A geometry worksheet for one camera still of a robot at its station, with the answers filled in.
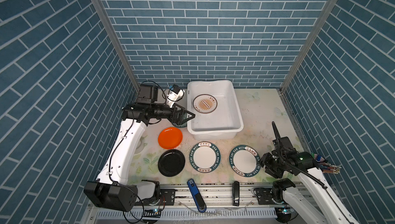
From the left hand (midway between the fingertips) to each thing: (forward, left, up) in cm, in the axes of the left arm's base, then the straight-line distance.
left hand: (188, 112), depth 67 cm
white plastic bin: (+14, -20, -32) cm, 40 cm away
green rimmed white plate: (-8, -8, -33) cm, 35 cm away
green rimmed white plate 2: (-9, -32, -37) cm, 49 cm away
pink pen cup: (-18, -63, -17) cm, 68 cm away
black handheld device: (-27, -23, -30) cm, 46 cm away
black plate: (-11, +11, -32) cm, 36 cm away
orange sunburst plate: (+31, -9, -31) cm, 45 cm away
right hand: (-15, -34, -22) cm, 43 cm away
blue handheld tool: (-28, -3, -29) cm, 40 cm away
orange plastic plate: (+4, +13, -32) cm, 35 cm away
